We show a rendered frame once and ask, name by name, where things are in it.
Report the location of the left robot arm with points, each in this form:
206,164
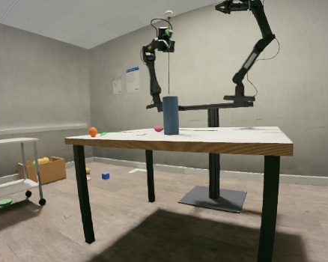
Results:
257,9

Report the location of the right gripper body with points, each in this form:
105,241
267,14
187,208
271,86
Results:
160,44

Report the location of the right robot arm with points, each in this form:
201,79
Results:
149,59

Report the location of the pink tulip with green stem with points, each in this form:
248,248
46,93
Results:
158,128

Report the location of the blue-grey hollow cylinder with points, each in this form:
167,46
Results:
170,115

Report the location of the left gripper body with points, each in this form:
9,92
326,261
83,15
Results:
232,6

